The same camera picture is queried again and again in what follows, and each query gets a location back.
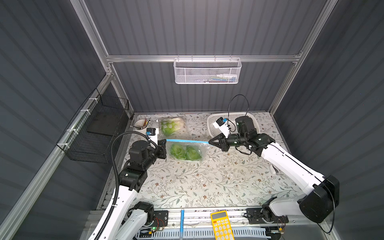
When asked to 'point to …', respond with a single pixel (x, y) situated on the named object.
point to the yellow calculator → (221, 225)
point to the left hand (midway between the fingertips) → (165, 141)
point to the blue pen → (182, 228)
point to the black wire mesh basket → (90, 134)
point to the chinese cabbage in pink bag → (172, 126)
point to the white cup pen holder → (141, 124)
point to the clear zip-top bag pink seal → (184, 135)
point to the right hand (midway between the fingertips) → (213, 141)
